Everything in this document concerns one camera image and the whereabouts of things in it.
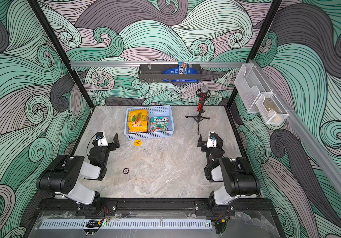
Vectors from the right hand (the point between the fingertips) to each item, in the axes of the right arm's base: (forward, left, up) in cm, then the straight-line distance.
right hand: (211, 135), depth 87 cm
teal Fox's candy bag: (+15, +33, -8) cm, 37 cm away
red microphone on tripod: (+26, +3, +12) cm, 29 cm away
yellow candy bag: (+14, +47, -2) cm, 49 cm away
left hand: (+2, +63, +1) cm, 63 cm away
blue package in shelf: (+34, +21, +23) cm, 46 cm away
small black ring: (-16, +52, -12) cm, 56 cm away
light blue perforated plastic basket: (+30, +38, -9) cm, 49 cm away
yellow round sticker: (+2, +47, -11) cm, 49 cm away
